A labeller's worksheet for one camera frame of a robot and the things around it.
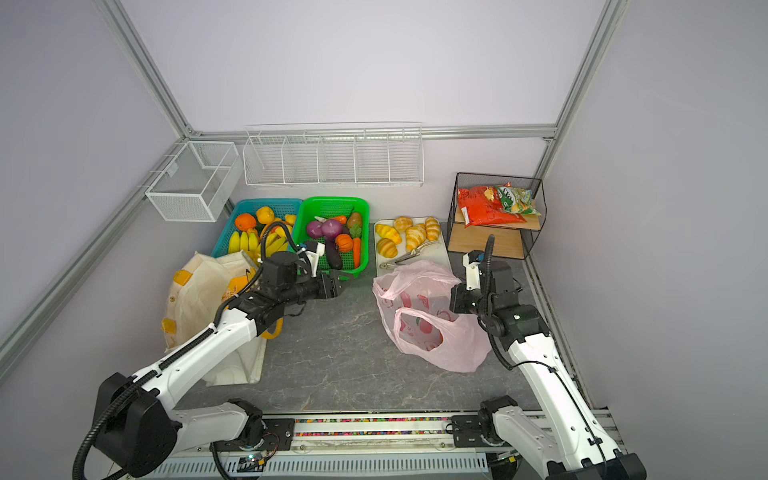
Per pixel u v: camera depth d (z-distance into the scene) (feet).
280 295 2.01
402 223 3.79
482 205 3.17
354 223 3.75
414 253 3.55
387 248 3.55
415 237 3.67
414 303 3.07
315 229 3.59
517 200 3.16
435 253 3.58
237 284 2.88
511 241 3.94
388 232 3.78
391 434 2.48
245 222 3.54
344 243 3.49
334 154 3.24
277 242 3.44
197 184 3.08
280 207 3.80
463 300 2.18
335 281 2.31
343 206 3.87
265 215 3.67
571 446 1.27
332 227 3.54
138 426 1.27
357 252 3.55
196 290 2.74
